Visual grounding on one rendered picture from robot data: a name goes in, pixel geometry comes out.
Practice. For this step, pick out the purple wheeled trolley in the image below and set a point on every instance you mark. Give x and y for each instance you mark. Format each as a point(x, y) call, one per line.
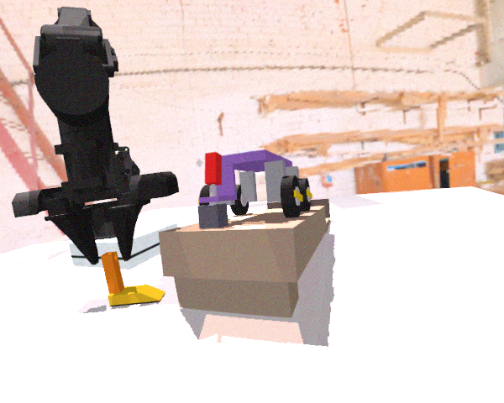
point(283, 183)

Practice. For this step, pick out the yellow wedge chock with orange handle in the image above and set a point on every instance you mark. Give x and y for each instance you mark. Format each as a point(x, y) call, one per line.
point(120, 295)

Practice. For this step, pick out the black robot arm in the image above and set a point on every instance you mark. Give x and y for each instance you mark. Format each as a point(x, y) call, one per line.
point(72, 64)

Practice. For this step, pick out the red-headed metal pin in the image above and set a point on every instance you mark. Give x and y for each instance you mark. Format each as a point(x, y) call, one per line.
point(213, 171)

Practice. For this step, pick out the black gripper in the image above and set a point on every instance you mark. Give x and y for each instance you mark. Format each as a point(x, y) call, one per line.
point(90, 159)

